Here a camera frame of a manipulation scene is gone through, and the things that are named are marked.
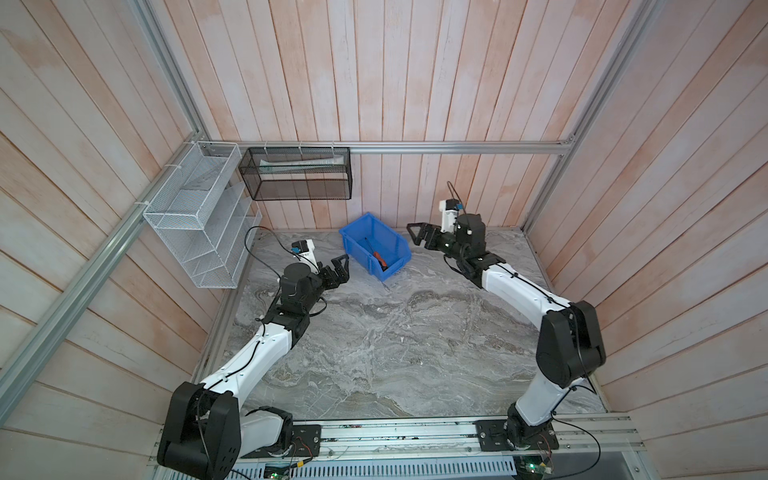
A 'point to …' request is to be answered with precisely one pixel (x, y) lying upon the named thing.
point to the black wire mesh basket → (298, 173)
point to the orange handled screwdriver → (381, 262)
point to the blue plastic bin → (367, 235)
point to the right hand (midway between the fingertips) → (421, 227)
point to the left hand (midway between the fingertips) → (338, 263)
